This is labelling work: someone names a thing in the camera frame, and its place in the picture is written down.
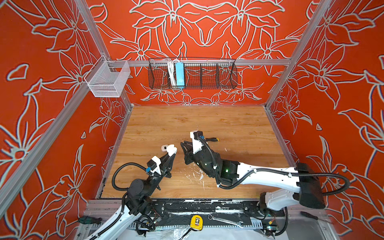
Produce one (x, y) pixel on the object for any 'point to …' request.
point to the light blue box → (180, 75)
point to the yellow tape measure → (196, 222)
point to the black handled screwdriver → (314, 217)
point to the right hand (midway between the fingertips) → (178, 144)
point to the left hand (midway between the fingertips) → (171, 153)
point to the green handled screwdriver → (87, 220)
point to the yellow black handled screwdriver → (212, 139)
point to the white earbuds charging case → (171, 149)
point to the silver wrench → (211, 217)
